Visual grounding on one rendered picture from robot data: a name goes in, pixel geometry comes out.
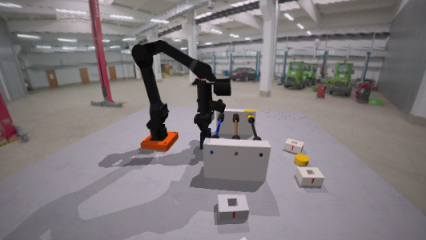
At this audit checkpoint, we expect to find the yellow short cylinder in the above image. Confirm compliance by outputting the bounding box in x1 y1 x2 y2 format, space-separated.
295 154 309 166

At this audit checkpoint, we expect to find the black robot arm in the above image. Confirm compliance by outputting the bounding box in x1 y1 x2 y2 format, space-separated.
131 40 231 141

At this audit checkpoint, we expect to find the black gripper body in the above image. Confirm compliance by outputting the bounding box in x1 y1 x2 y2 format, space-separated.
194 96 213 124

